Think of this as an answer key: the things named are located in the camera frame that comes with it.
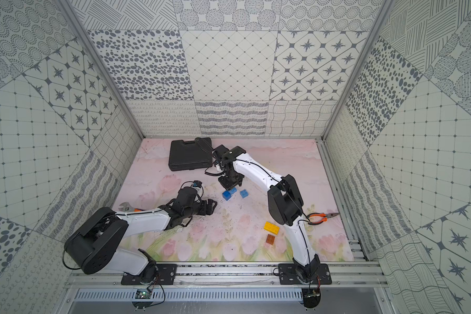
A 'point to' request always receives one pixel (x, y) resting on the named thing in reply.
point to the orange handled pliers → (326, 216)
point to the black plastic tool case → (185, 156)
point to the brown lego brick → (270, 239)
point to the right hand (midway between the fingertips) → (232, 187)
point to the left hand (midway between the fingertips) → (215, 204)
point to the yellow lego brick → (271, 227)
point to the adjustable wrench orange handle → (125, 207)
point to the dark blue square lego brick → (226, 195)
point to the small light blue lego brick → (244, 193)
